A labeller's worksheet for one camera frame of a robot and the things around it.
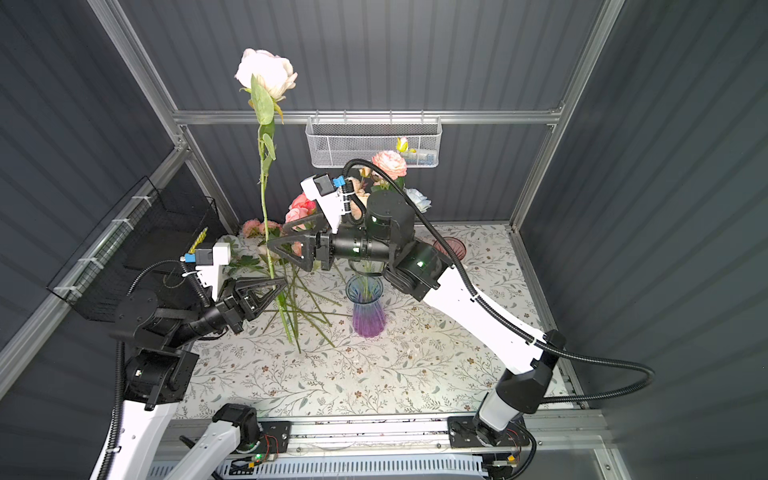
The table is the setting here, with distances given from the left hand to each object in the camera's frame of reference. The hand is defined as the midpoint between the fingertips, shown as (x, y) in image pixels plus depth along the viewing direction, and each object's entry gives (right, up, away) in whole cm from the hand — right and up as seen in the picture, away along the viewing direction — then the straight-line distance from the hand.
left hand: (288, 285), depth 52 cm
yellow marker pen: (-33, +9, +27) cm, 44 cm away
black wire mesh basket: (-47, +12, +28) cm, 56 cm away
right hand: (0, +7, -3) cm, 8 cm away
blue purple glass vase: (+11, -15, +45) cm, 48 cm away
